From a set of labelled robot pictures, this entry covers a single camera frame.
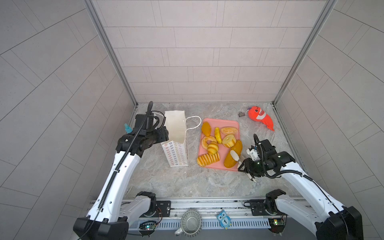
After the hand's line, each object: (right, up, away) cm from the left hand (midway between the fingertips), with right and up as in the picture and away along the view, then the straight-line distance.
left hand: (167, 131), depth 73 cm
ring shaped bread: (+20, -7, +21) cm, 30 cm away
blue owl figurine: (+28, -40, -6) cm, 49 cm away
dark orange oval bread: (+21, -1, +25) cm, 33 cm away
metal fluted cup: (+12, -41, -5) cm, 43 cm away
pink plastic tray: (+31, +2, +33) cm, 45 cm away
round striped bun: (+24, -11, +12) cm, 29 cm away
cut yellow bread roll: (+34, -8, +16) cm, 38 cm away
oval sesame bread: (+35, -2, +22) cm, 41 cm away
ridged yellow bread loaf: (+19, -17, +11) cm, 28 cm away
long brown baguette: (+33, -18, +9) cm, 39 cm away
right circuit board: (+51, -43, -5) cm, 67 cm away
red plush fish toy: (+55, +9, +29) cm, 63 cm away
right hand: (+37, -21, +4) cm, 43 cm away
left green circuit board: (-7, -42, -8) cm, 43 cm away
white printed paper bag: (+4, -8, -2) cm, 9 cm away
